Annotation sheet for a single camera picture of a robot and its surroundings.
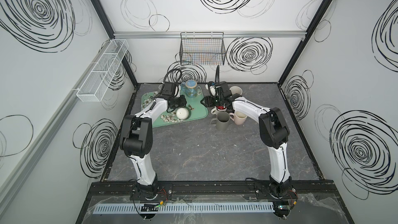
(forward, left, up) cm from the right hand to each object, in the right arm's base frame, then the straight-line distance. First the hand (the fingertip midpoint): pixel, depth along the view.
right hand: (201, 100), depth 95 cm
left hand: (0, +9, 0) cm, 9 cm away
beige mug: (+13, -23, -4) cm, 27 cm away
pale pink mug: (-11, -22, -3) cm, 25 cm away
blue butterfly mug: (+12, +8, -2) cm, 15 cm away
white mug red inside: (0, -11, -9) cm, 14 cm away
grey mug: (-14, -12, -2) cm, 18 cm away
